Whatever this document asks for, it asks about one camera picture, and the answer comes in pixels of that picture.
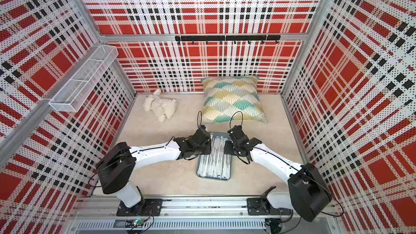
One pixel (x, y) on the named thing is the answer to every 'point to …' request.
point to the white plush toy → (162, 108)
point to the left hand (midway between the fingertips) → (211, 146)
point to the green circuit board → (138, 221)
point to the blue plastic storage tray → (216, 165)
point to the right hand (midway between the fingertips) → (230, 148)
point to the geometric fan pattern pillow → (232, 99)
